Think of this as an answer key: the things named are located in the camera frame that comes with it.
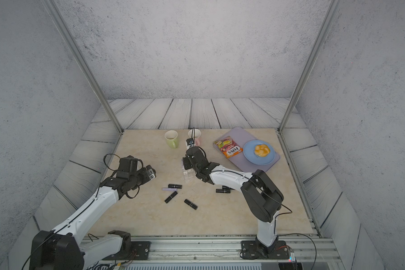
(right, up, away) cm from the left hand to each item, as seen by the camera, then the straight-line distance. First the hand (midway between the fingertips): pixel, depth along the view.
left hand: (152, 173), depth 85 cm
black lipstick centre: (+19, -15, 0) cm, 24 cm away
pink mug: (+21, +21, +19) cm, 36 cm away
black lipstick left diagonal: (+9, -13, +3) cm, 16 cm away
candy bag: (+41, +13, +22) cm, 48 cm away
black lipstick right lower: (+36, -10, +6) cm, 38 cm away
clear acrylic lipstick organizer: (+17, -2, +10) cm, 20 cm away
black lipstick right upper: (+37, -9, +6) cm, 38 cm away
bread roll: (+61, +11, +19) cm, 65 cm away
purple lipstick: (+7, -9, +6) cm, 13 cm away
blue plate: (+54, +10, +23) cm, 59 cm away
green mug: (+6, +17, +19) cm, 26 cm away
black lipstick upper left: (+8, -8, +9) cm, 14 cm away
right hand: (+17, +10, +3) cm, 20 cm away
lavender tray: (+51, +20, +35) cm, 65 cm away
